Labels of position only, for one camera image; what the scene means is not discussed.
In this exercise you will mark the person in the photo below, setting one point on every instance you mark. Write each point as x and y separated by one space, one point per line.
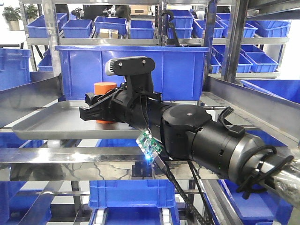
123 12
96 10

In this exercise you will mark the large blue plastic bin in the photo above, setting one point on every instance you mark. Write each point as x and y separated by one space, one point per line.
77 70

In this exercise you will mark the row of blue bins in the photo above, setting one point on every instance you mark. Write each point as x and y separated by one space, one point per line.
262 62
77 29

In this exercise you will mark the cardboard box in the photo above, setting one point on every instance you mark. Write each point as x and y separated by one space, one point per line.
109 34
139 9

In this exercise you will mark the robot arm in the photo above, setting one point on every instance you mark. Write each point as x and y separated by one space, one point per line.
246 150

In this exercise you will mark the green circuit board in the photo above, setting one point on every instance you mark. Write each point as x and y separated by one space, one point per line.
148 143

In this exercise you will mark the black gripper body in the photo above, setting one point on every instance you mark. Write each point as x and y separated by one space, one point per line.
131 107

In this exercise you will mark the small blue plastic bin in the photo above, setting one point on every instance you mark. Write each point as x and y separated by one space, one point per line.
45 64

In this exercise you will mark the orange cylinder capacitor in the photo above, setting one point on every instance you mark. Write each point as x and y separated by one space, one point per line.
105 87

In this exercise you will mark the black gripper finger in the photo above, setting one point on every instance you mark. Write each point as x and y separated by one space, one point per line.
100 98
98 112

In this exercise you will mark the potted plant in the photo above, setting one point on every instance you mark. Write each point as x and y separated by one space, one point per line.
11 14
31 11

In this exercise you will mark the grey metal tray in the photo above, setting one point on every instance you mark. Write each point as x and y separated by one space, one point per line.
47 122

